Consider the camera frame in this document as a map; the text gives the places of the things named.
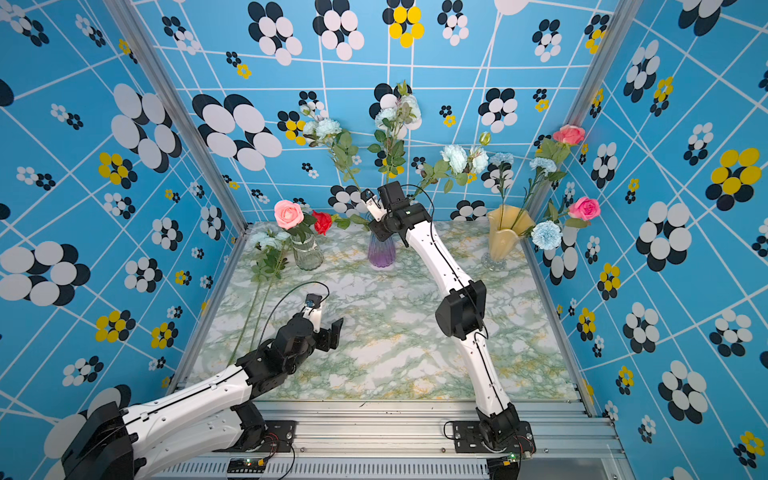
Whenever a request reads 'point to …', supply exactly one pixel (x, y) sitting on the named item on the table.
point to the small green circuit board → (246, 465)
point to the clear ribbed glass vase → (308, 255)
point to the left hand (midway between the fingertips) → (335, 314)
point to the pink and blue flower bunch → (545, 221)
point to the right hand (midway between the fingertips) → (385, 220)
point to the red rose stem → (322, 222)
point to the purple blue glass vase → (381, 253)
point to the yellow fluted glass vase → (505, 225)
